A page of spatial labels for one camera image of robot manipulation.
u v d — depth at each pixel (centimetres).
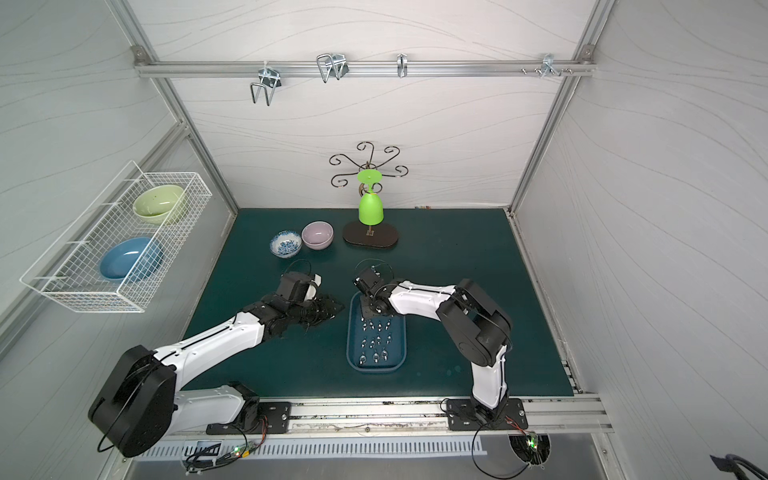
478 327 49
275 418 74
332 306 78
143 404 41
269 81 79
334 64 76
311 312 73
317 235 108
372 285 73
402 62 72
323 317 75
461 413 75
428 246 111
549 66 76
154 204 74
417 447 70
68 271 58
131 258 66
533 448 72
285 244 108
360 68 78
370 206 91
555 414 76
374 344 84
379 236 113
